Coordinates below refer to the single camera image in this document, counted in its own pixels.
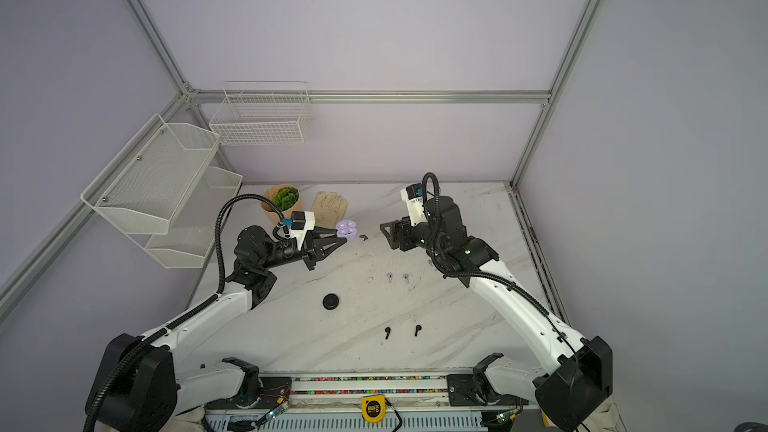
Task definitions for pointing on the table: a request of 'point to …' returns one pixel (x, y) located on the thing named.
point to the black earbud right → (418, 328)
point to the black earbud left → (388, 331)
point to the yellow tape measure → (374, 407)
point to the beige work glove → (328, 209)
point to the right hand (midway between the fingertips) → (389, 222)
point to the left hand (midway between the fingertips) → (343, 235)
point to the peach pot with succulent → (285, 197)
